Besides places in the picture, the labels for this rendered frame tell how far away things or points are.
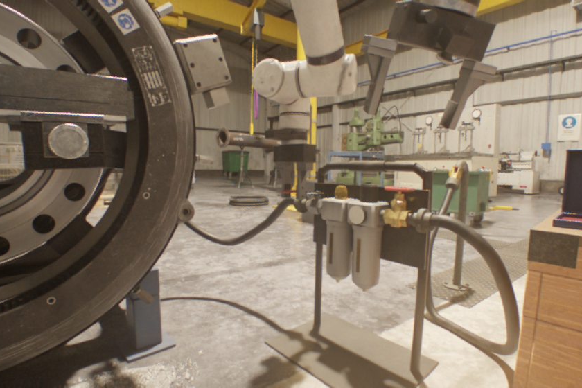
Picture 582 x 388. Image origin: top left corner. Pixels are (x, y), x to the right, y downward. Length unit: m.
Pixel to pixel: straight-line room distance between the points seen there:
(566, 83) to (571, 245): 10.52
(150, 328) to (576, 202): 1.07
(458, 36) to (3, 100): 0.59
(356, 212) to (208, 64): 0.49
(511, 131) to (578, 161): 10.42
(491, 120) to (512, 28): 5.61
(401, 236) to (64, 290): 0.73
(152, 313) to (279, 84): 0.74
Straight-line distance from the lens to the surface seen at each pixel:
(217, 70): 0.72
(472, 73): 0.53
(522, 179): 9.48
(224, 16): 13.32
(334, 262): 0.91
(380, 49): 0.47
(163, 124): 0.61
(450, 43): 0.46
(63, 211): 0.71
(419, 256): 0.85
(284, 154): 0.89
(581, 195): 0.73
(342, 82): 0.71
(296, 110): 0.86
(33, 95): 0.56
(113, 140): 0.71
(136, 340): 1.07
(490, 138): 6.59
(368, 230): 0.83
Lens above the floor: 0.55
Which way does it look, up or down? 5 degrees down
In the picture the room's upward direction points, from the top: 1 degrees clockwise
